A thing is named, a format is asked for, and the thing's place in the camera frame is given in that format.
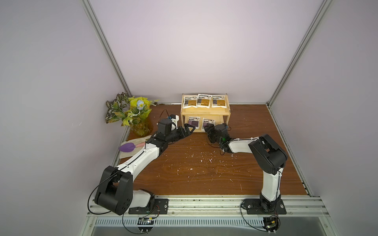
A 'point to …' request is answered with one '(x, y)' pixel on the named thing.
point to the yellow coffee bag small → (218, 101)
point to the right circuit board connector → (271, 223)
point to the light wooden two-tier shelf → (208, 115)
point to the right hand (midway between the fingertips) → (204, 126)
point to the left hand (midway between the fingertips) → (192, 129)
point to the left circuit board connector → (145, 224)
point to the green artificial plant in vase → (131, 111)
